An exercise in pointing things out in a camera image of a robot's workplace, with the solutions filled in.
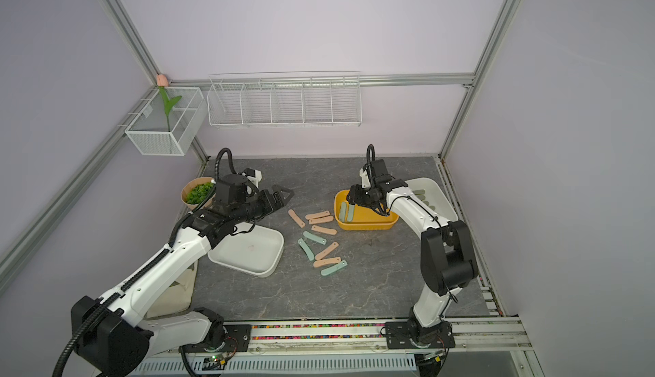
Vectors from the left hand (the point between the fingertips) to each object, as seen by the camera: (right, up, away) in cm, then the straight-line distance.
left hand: (286, 200), depth 76 cm
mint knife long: (+18, -6, +23) cm, 30 cm away
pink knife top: (+7, -8, +24) cm, 26 cm away
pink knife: (+10, -9, +23) cm, 27 cm away
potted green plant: (-38, +3, +18) cm, 42 cm away
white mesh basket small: (-41, +21, +1) cm, 46 cm away
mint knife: (+7, -15, +18) cm, 25 cm away
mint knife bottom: (+21, -7, +24) cm, 32 cm away
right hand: (+21, 0, +15) cm, 26 cm away
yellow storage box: (+23, -8, +23) cm, 34 cm away
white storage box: (-15, -19, +16) cm, 29 cm away
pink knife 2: (+10, -13, +20) cm, 26 cm away
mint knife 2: (+14, -24, +10) cm, 30 cm away
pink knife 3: (+12, -20, +15) cm, 27 cm away
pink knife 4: (+12, -22, +11) cm, 28 cm away
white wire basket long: (-5, +38, +23) cm, 44 cm away
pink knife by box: (-1, -9, +23) cm, 25 cm away
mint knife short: (+4, -19, +15) cm, 25 cm away
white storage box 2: (+52, +2, +25) cm, 58 cm away
